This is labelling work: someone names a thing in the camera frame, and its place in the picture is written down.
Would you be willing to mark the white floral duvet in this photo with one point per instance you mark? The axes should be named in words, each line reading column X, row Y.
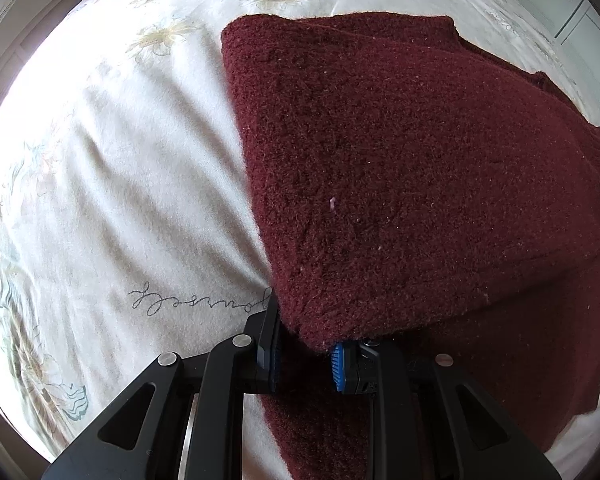
column 130, row 185

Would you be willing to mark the white low wall cabinet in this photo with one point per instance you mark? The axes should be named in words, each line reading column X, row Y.
column 25, row 5

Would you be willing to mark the maroon knit sweater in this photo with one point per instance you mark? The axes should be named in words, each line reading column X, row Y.
column 405, row 170

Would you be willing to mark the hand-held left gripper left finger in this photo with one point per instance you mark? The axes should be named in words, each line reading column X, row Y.
column 275, row 357

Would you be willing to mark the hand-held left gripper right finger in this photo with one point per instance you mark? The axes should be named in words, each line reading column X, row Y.
column 338, row 367

